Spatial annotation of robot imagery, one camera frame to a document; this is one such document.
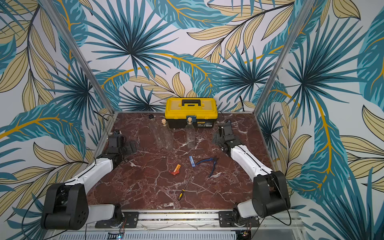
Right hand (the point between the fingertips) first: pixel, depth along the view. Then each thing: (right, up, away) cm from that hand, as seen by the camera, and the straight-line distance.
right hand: (225, 136), depth 89 cm
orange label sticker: (-28, -20, +2) cm, 35 cm away
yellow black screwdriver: (-25, -30, -7) cm, 40 cm away
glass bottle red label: (-21, +1, +22) cm, 31 cm away
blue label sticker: (-20, -17, +5) cm, 26 cm away
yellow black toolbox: (-12, +16, +9) cm, 22 cm away
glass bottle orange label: (-36, -1, +1) cm, 36 cm away
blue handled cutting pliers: (-10, -15, +5) cm, 18 cm away
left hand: (-59, -6, 0) cm, 60 cm away
